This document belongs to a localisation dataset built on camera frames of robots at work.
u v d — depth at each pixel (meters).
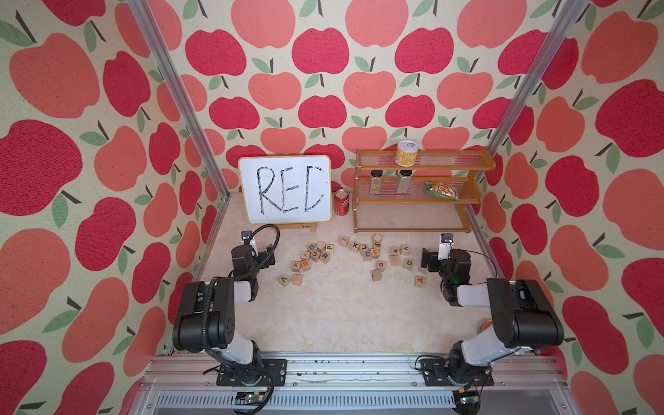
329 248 0.99
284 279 0.91
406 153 0.88
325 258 0.97
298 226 1.04
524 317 0.46
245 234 0.82
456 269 0.73
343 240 1.02
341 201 1.06
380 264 0.95
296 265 0.95
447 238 0.82
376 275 0.94
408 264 0.96
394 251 0.98
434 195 0.96
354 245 1.01
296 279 0.93
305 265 0.95
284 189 0.98
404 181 0.96
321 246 0.99
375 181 0.95
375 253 0.98
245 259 0.72
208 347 0.45
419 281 0.91
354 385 0.73
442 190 0.95
